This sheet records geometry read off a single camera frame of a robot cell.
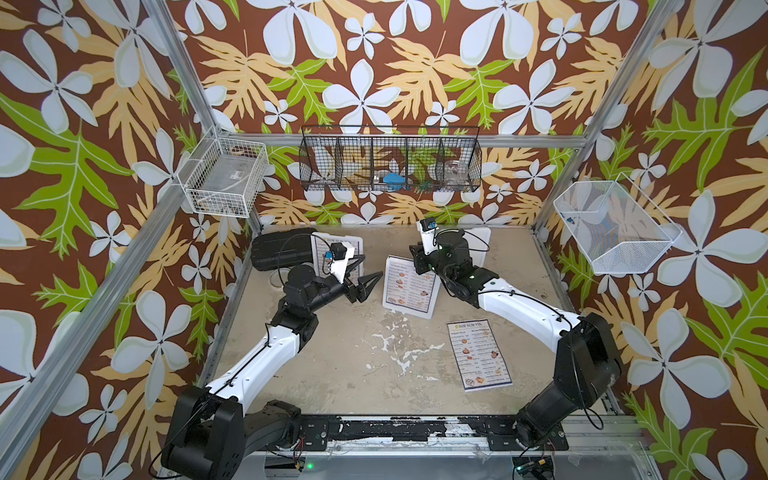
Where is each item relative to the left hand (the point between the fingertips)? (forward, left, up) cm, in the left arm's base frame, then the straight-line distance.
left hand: (372, 261), depth 74 cm
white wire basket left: (+27, +44, +6) cm, 52 cm away
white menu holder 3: (+3, -26, +6) cm, 27 cm away
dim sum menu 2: (-13, -32, -29) cm, 45 cm away
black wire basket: (+41, -18, +3) cm, 45 cm away
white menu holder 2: (+16, +15, -8) cm, 24 cm away
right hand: (+11, -11, -5) cm, 16 cm away
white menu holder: (0, -12, -27) cm, 29 cm away
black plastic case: (+24, +34, -24) cm, 49 cm away
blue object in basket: (+33, -6, 0) cm, 33 cm away
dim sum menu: (+3, -10, -17) cm, 20 cm away
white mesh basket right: (+13, -69, -1) cm, 70 cm away
